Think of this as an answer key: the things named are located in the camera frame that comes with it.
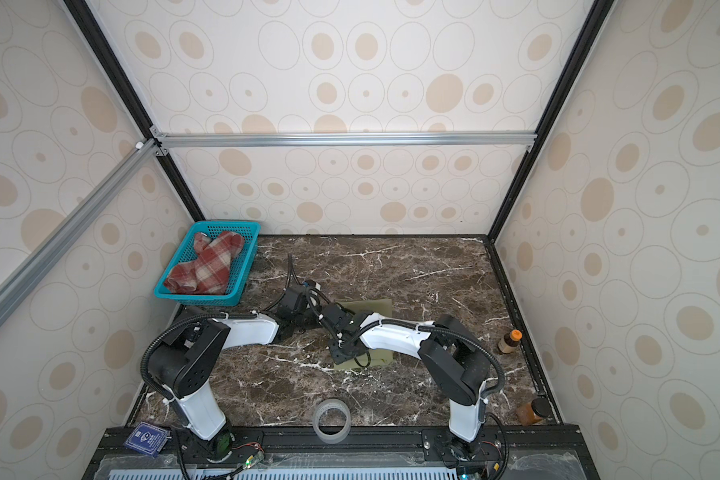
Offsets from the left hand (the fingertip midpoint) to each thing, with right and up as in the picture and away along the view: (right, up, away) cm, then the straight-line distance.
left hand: (339, 309), depth 94 cm
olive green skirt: (+9, -8, -22) cm, 26 cm away
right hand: (+1, -12, -5) cm, 13 cm away
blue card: (-45, -29, -21) cm, 57 cm away
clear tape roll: (+2, -28, -21) cm, 35 cm away
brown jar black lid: (+48, -22, -22) cm, 57 cm away
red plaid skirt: (-44, +11, +6) cm, 46 cm away
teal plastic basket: (-55, +19, +12) cm, 59 cm away
